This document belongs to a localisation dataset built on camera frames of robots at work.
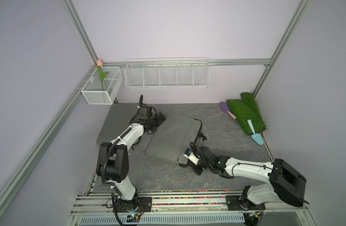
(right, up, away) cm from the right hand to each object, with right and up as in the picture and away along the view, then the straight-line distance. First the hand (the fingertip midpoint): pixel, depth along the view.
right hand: (189, 162), depth 84 cm
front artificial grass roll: (+44, +29, +25) cm, 58 cm away
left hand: (-15, +25, +6) cm, 30 cm away
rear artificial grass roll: (+52, +42, +32) cm, 74 cm away
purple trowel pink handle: (+34, +36, +36) cm, 61 cm away
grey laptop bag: (-10, +13, +11) cm, 20 cm away
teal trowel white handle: (+50, +13, +16) cm, 54 cm away
